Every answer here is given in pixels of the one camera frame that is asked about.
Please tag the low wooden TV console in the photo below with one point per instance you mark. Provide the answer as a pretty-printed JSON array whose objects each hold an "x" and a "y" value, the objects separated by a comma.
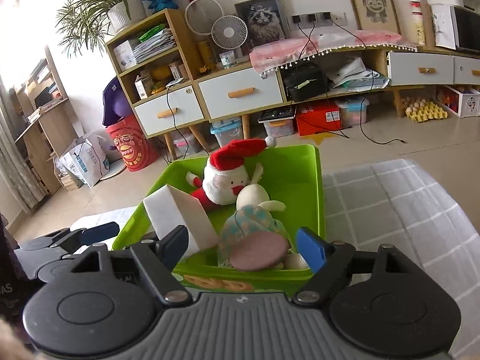
[{"x": 378, "y": 50}]

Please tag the grey white checked tablecloth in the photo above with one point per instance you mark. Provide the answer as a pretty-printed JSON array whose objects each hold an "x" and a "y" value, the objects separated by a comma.
[{"x": 393, "y": 213}]

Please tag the mauve round pad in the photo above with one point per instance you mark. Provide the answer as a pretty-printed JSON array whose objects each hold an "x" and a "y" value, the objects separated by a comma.
[{"x": 258, "y": 251}]

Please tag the large white round fan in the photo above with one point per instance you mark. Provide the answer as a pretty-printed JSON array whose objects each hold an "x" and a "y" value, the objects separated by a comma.
[{"x": 200, "y": 13}]

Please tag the green plastic bin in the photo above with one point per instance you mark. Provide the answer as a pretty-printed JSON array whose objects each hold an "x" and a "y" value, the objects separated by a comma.
[{"x": 292, "y": 172}]

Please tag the stack of documents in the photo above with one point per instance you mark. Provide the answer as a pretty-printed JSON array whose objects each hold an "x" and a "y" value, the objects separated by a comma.
[{"x": 155, "y": 45}]

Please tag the tall wooden cabinet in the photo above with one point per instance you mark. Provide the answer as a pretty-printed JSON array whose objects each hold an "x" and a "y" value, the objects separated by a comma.
[{"x": 187, "y": 82}]

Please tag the white diaper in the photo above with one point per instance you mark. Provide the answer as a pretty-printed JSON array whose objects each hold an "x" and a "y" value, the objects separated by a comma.
[{"x": 296, "y": 261}]

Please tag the clear storage box grey lid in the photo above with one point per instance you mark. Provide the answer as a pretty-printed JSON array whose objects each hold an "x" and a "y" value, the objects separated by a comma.
[{"x": 352, "y": 112}]

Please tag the white red tall cup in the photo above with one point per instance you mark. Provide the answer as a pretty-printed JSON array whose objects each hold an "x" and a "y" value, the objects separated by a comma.
[{"x": 417, "y": 22}]

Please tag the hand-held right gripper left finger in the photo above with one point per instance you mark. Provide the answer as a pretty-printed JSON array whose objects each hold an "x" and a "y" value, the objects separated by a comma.
[{"x": 175, "y": 243}]

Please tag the small white desk fan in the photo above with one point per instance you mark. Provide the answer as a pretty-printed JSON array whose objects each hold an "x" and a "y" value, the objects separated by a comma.
[{"x": 229, "y": 32}]

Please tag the red printed barrel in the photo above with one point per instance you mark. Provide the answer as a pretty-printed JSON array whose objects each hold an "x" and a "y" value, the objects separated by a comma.
[{"x": 131, "y": 146}]

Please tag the wall power outlets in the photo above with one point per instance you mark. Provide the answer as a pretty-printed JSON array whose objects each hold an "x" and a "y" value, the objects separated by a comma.
[{"x": 318, "y": 18}]

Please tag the clear storage box blue lid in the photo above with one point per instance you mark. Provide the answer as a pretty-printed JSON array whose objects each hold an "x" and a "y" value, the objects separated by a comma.
[{"x": 227, "y": 131}]

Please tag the Santa plush toy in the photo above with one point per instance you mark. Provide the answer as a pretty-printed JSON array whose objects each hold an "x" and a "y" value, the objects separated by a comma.
[{"x": 221, "y": 183}]

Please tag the clear jar green label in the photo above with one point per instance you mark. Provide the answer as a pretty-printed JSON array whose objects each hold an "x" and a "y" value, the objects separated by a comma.
[{"x": 228, "y": 60}]

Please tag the white red toy box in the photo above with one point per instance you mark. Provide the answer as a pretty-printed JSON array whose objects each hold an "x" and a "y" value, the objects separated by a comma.
[{"x": 463, "y": 101}]

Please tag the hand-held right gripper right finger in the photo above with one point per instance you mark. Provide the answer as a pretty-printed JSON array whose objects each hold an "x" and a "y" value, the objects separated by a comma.
[{"x": 309, "y": 247}]

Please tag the wooden bookshelf desk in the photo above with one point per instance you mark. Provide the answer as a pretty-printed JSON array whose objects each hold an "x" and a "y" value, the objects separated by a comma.
[{"x": 41, "y": 120}]

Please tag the yellow orange pot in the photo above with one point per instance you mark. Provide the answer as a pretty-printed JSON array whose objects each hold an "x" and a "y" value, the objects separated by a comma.
[{"x": 160, "y": 75}]

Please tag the clear storage box black top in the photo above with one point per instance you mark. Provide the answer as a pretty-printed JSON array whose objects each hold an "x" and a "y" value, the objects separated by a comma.
[{"x": 277, "y": 123}]

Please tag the white carton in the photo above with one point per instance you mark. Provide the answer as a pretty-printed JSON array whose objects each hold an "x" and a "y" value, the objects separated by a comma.
[{"x": 143, "y": 86}]

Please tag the pink table runner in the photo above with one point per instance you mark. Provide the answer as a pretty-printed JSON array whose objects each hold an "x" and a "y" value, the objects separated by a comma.
[{"x": 337, "y": 45}]

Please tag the yellow tall toy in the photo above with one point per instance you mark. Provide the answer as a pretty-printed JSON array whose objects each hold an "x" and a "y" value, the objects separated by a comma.
[{"x": 207, "y": 56}]

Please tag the beige curtain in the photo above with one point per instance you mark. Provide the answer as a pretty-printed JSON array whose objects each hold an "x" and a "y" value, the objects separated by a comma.
[{"x": 13, "y": 157}]

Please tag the framed cartoon drawing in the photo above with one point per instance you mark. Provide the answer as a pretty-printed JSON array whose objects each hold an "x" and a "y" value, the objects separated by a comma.
[{"x": 371, "y": 3}]

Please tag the black bag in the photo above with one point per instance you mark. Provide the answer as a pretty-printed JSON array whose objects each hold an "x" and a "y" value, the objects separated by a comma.
[{"x": 305, "y": 80}]

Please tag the yellow egg tray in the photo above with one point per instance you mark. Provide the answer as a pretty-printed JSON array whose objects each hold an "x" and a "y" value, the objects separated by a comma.
[{"x": 423, "y": 110}]

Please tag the white paper sheet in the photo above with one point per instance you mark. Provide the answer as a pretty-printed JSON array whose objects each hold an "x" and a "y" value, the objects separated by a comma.
[{"x": 442, "y": 26}]

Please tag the white foam block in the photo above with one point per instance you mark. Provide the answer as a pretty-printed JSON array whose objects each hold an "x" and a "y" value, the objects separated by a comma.
[{"x": 165, "y": 210}]

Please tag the clear storage box pink contents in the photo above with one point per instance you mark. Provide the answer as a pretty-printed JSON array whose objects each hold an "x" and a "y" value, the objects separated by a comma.
[{"x": 185, "y": 144}]

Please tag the white round floor base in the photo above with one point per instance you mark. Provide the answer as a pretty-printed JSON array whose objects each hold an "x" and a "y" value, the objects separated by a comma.
[{"x": 112, "y": 172}]

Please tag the red cardboard box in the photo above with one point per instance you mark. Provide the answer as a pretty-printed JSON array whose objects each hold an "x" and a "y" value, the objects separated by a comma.
[{"x": 318, "y": 118}]

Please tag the framed cat picture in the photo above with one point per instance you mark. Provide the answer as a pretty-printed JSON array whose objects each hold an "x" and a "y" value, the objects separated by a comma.
[{"x": 262, "y": 20}]

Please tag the rabbit plush doll blue dress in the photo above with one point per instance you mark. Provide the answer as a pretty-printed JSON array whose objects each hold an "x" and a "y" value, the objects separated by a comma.
[{"x": 255, "y": 197}]

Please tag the potted green plant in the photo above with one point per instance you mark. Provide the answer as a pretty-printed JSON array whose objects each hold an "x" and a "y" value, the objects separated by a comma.
[{"x": 112, "y": 3}]

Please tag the pile of papers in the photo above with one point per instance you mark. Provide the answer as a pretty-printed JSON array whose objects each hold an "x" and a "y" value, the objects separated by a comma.
[{"x": 356, "y": 73}]

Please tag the white paper shopping bag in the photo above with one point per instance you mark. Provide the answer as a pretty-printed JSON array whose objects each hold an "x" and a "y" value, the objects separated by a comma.
[{"x": 86, "y": 161}]

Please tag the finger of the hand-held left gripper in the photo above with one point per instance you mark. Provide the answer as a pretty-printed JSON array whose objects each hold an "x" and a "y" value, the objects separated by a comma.
[{"x": 99, "y": 231}]

